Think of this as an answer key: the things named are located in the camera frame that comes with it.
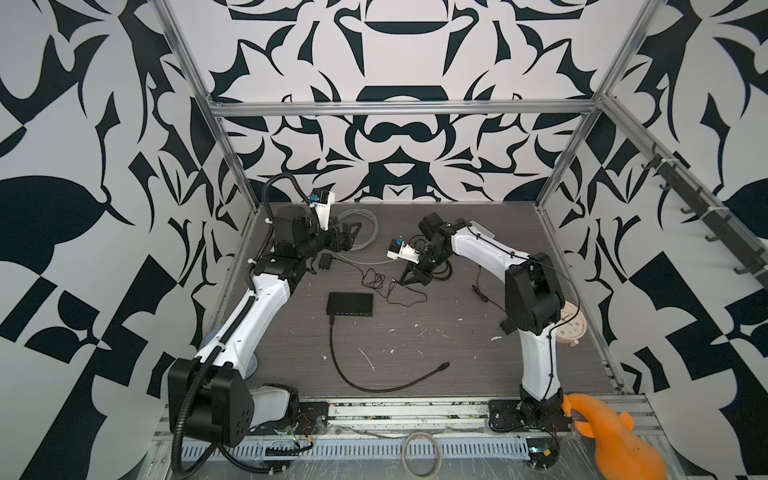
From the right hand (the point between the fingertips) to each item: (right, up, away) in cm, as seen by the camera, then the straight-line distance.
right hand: (405, 278), depth 90 cm
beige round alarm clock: (+48, -14, -4) cm, 50 cm away
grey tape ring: (+7, -38, -19) cm, 43 cm away
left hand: (-15, +18, -13) cm, 27 cm away
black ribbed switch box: (-17, -8, +2) cm, 19 cm away
